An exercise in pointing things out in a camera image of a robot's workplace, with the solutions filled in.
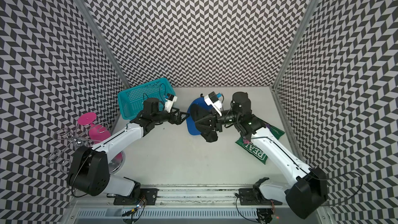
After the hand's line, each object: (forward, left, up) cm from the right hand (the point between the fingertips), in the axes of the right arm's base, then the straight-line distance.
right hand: (197, 125), depth 61 cm
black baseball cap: (+6, 0, 0) cm, 6 cm away
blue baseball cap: (+11, +5, -16) cm, 20 cm away
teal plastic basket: (+39, +51, -31) cm, 71 cm away
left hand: (+17, +9, -15) cm, 24 cm away
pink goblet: (0, +44, -5) cm, 44 cm away
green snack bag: (+4, -26, -30) cm, 40 cm away
